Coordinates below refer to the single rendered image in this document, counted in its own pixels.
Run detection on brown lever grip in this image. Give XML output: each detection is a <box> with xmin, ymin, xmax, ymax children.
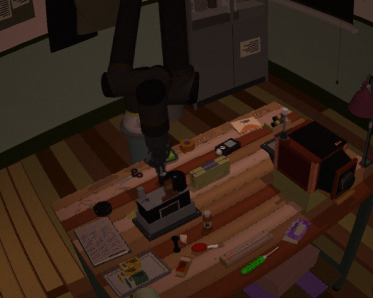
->
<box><xmin>159</xmin><ymin>181</ymin><xmax>175</xmax><ymax>202</ymax></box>

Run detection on grey winding cradle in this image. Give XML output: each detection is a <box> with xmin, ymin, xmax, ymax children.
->
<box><xmin>132</xmin><ymin>199</ymin><xmax>202</xmax><ymax>242</ymax></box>

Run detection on grey cabinet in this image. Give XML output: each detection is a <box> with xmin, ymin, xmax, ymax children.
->
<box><xmin>185</xmin><ymin>0</ymin><xmax>270</xmax><ymax>108</ymax></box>

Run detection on dark flat tray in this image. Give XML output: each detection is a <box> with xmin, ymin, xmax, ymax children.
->
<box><xmin>259</xmin><ymin>137</ymin><xmax>279</xmax><ymax>162</ymax></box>

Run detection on black-handled scissors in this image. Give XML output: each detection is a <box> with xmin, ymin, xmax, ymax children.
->
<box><xmin>114</xmin><ymin>167</ymin><xmax>144</xmax><ymax>188</ymax></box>

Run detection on purple flat sheet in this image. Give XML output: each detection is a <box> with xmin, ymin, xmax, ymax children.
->
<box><xmin>242</xmin><ymin>270</ymin><xmax>329</xmax><ymax>298</ymax></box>

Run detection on black yellow film roll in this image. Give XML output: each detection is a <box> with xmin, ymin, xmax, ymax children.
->
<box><xmin>270</xmin><ymin>112</ymin><xmax>285</xmax><ymax>129</ymax></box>

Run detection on brown glass bottle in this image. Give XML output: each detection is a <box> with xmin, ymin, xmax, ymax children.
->
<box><xmin>201</xmin><ymin>209</ymin><xmax>214</xmax><ymax>230</ymax></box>

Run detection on yellow film box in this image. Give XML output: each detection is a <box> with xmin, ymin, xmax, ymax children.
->
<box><xmin>118</xmin><ymin>256</ymin><xmax>143</xmax><ymax>276</ymax></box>

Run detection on wooden bellows camera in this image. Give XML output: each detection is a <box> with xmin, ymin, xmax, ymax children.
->
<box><xmin>273</xmin><ymin>120</ymin><xmax>359</xmax><ymax>201</ymax></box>

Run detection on brown cardboard box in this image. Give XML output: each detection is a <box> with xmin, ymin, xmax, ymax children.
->
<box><xmin>253</xmin><ymin>244</ymin><xmax>321</xmax><ymax>297</ymax></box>

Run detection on olive camera base block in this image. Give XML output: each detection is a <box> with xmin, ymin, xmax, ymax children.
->
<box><xmin>272</xmin><ymin>169</ymin><xmax>329</xmax><ymax>213</ymax></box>

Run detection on green film box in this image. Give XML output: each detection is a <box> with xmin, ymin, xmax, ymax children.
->
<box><xmin>130</xmin><ymin>270</ymin><xmax>150</xmax><ymax>286</ymax></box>

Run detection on red desk lamp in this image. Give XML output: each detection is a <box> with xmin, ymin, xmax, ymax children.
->
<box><xmin>347</xmin><ymin>74</ymin><xmax>373</xmax><ymax>168</ymax></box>

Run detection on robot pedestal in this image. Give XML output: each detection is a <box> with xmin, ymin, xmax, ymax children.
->
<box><xmin>119</xmin><ymin>111</ymin><xmax>149</xmax><ymax>165</ymax></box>

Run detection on black film back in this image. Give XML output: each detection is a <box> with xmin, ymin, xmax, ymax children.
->
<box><xmin>135</xmin><ymin>187</ymin><xmax>192</xmax><ymax>225</ymax></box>

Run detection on black round lens cap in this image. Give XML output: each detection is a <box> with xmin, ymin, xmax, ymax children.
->
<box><xmin>93</xmin><ymin>201</ymin><xmax>113</xmax><ymax>218</ymax></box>

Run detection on olive mug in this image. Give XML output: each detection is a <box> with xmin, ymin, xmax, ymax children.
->
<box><xmin>132</xmin><ymin>286</ymin><xmax>160</xmax><ymax>298</ymax></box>

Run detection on brown small wooden block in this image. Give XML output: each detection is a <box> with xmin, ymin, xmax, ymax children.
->
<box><xmin>333</xmin><ymin>189</ymin><xmax>357</xmax><ymax>206</ymax></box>

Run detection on grey flat tray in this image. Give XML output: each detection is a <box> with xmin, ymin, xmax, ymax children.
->
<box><xmin>99</xmin><ymin>249</ymin><xmax>172</xmax><ymax>298</ymax></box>

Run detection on green-handled screwdriver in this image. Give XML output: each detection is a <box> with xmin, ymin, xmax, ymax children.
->
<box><xmin>240</xmin><ymin>246</ymin><xmax>280</xmax><ymax>276</ymax></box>

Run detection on olive slide rack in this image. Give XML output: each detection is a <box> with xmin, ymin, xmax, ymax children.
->
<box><xmin>188</xmin><ymin>155</ymin><xmax>231</xmax><ymax>191</ymax></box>

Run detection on black curved advance lever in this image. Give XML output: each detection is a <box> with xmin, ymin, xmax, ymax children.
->
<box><xmin>158</xmin><ymin>170</ymin><xmax>188</xmax><ymax>196</ymax></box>

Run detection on orange tape roll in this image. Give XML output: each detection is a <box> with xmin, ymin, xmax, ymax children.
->
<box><xmin>179</xmin><ymin>137</ymin><xmax>197</xmax><ymax>154</ymax></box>

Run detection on orange matchbox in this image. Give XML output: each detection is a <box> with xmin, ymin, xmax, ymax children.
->
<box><xmin>174</xmin><ymin>255</ymin><xmax>193</xmax><ymax>278</ymax></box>

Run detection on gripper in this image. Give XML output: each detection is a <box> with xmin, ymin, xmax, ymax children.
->
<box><xmin>145</xmin><ymin>141</ymin><xmax>172</xmax><ymax>178</ymax></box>

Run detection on black light meter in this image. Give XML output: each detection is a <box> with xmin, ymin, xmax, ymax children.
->
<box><xmin>214</xmin><ymin>137</ymin><xmax>242</xmax><ymax>157</ymax></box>

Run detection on grey small stand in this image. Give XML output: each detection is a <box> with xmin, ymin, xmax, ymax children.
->
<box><xmin>276</xmin><ymin>106</ymin><xmax>293</xmax><ymax>141</ymax></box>

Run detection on clipboard with written sheet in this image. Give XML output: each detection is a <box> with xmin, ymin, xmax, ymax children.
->
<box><xmin>73</xmin><ymin>216</ymin><xmax>132</xmax><ymax>268</ymax></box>

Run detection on wall notice board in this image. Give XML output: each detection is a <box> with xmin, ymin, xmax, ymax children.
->
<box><xmin>0</xmin><ymin>0</ymin><xmax>37</xmax><ymax>37</ymax></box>

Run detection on purple tissue box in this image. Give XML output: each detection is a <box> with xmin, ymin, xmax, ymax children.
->
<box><xmin>282</xmin><ymin>217</ymin><xmax>312</xmax><ymax>245</ymax></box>

